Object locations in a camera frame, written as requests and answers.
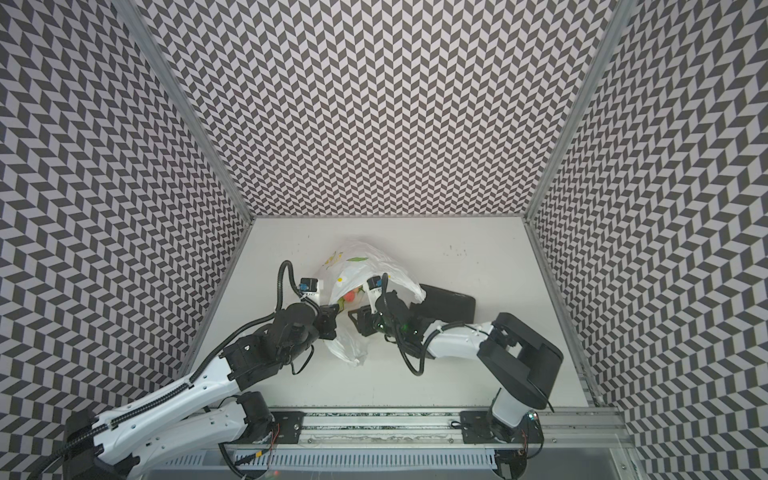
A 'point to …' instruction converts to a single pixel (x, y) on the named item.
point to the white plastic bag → (344, 277)
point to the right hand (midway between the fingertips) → (354, 321)
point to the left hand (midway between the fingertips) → (339, 310)
